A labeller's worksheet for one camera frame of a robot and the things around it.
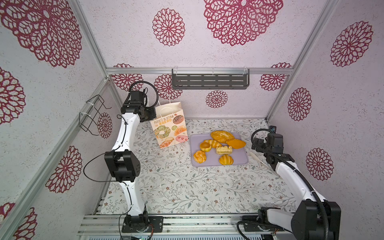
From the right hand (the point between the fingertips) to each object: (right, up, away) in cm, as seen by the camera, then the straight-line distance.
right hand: (264, 139), depth 84 cm
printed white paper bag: (-55, +7, +9) cm, 56 cm away
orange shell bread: (-20, -13, +8) cm, 25 cm away
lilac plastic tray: (-9, -11, +17) cm, 22 cm away
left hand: (-64, +13, +6) cm, 66 cm away
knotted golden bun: (-36, -12, +11) cm, 39 cm away
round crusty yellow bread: (-20, +1, +19) cm, 28 cm away
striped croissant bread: (-26, -4, +19) cm, 32 cm away
